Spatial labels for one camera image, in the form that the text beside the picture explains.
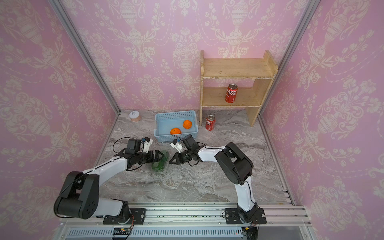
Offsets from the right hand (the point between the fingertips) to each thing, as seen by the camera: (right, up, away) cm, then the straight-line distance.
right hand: (170, 163), depth 88 cm
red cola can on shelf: (+36, +42, +2) cm, 55 cm away
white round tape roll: (-31, +29, +24) cm, 49 cm away
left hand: (-7, +3, +3) cm, 8 cm away
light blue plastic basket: (-5, +21, +22) cm, 31 cm away
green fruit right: (-3, +3, 0) cm, 4 cm away
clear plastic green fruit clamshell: (-7, -2, -1) cm, 7 cm away
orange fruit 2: (+1, +18, +13) cm, 22 cm away
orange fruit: (+8, +23, +22) cm, 32 cm away
